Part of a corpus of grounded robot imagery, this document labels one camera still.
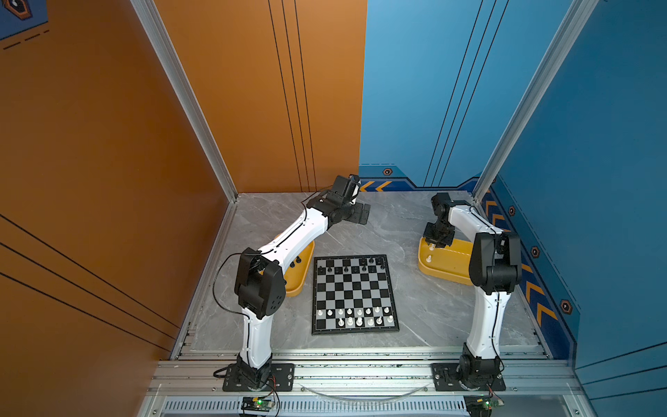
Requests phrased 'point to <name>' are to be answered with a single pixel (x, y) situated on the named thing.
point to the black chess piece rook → (292, 264)
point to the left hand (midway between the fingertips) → (357, 206)
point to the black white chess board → (352, 294)
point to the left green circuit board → (256, 404)
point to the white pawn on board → (320, 313)
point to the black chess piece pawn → (298, 260)
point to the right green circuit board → (481, 405)
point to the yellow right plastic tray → (450, 264)
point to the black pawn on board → (321, 271)
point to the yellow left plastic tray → (295, 277)
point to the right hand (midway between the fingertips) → (429, 242)
